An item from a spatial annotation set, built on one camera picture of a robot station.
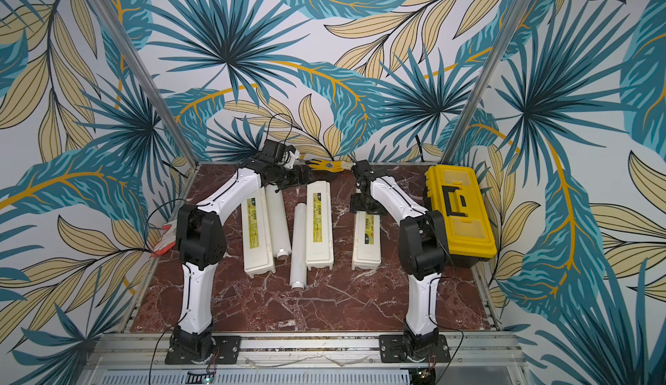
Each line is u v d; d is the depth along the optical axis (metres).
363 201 0.81
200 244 0.56
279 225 0.94
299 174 0.85
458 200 0.87
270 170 0.73
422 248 0.53
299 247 0.88
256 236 0.87
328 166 1.17
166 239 0.95
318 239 0.86
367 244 0.86
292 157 0.87
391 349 0.73
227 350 0.73
